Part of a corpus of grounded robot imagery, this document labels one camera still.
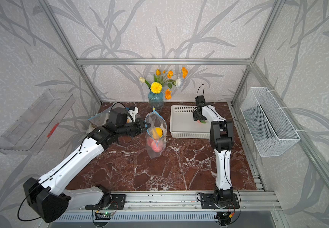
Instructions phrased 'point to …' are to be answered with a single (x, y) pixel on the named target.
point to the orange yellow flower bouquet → (160, 80)
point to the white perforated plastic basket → (182, 124)
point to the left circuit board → (106, 215)
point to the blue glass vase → (156, 100)
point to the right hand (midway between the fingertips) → (200, 116)
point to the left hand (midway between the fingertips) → (152, 125)
